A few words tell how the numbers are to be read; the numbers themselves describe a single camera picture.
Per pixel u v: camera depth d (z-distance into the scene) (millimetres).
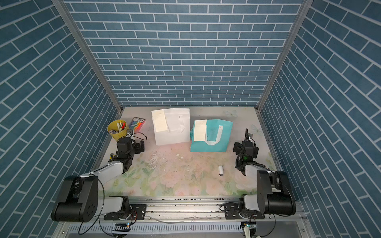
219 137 890
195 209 758
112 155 937
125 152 693
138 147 825
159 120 882
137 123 1096
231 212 734
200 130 840
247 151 701
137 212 732
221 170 849
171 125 918
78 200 930
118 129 951
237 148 765
